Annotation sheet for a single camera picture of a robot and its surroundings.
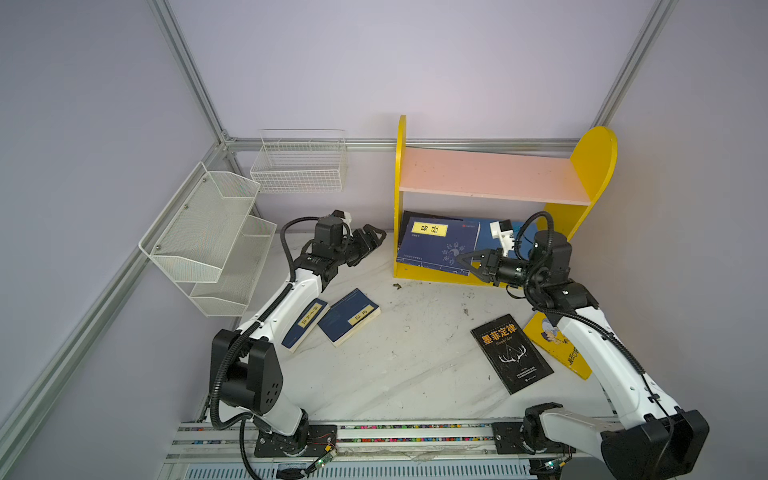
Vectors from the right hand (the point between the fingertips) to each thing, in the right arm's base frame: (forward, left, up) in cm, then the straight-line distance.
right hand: (456, 261), depth 67 cm
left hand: (+13, +19, -7) cm, 24 cm away
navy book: (0, +43, -31) cm, 53 cm away
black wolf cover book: (+34, +11, -15) cm, 39 cm away
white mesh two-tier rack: (+8, +63, -3) cm, 64 cm away
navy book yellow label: (+7, +4, -1) cm, 8 cm away
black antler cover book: (-9, -20, -33) cm, 39 cm away
